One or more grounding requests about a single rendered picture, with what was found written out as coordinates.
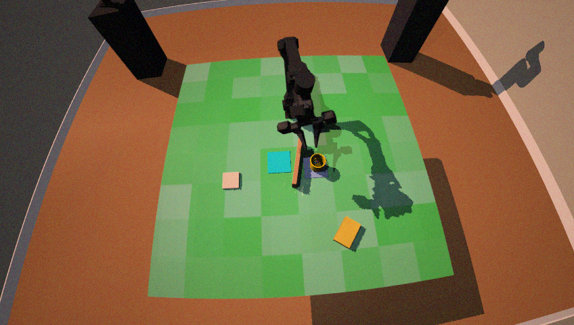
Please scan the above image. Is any orange rectangular block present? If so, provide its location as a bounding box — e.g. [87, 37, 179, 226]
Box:
[333, 217, 361, 248]

